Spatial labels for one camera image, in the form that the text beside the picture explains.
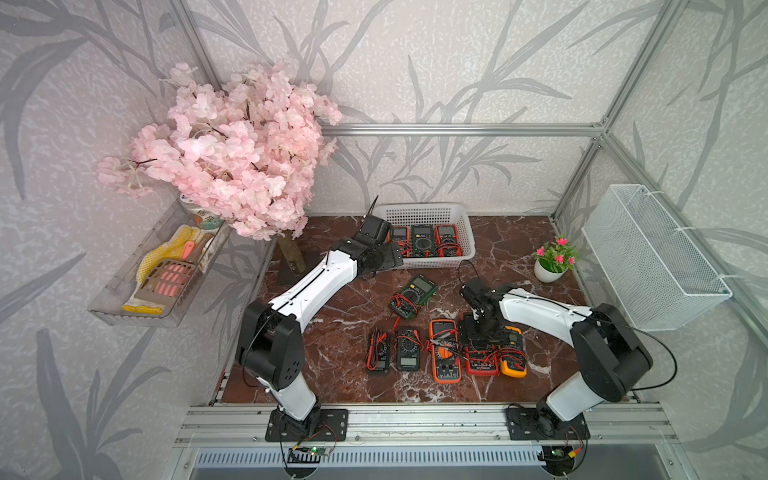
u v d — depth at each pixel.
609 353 0.45
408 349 0.83
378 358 0.81
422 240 1.08
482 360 0.80
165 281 0.60
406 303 0.91
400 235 1.08
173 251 0.68
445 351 0.82
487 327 0.75
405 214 1.23
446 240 1.05
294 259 0.97
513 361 0.80
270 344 0.44
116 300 0.57
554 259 0.91
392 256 0.78
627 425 0.75
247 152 0.53
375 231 0.67
